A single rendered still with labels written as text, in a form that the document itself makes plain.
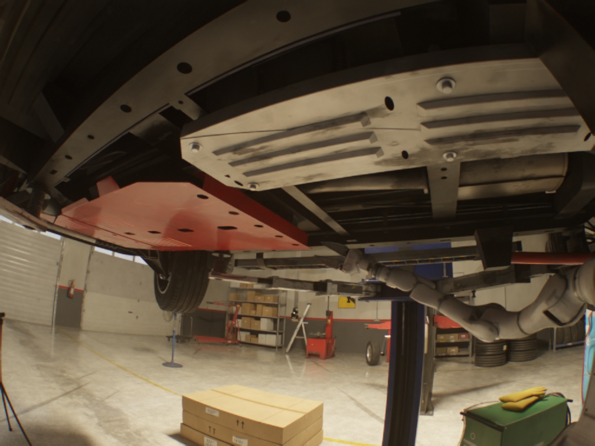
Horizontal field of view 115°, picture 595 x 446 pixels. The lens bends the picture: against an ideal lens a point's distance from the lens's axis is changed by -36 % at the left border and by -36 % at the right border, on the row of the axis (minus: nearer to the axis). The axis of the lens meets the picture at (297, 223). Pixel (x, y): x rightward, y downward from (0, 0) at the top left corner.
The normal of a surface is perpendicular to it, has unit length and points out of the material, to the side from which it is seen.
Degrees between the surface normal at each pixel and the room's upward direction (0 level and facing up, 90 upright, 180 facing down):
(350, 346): 90
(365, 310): 90
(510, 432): 86
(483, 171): 144
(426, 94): 180
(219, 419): 89
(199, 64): 180
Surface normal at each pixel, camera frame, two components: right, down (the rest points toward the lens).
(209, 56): -0.05, 0.95
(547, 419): 0.08, -0.36
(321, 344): -0.45, -0.29
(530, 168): -0.31, 0.60
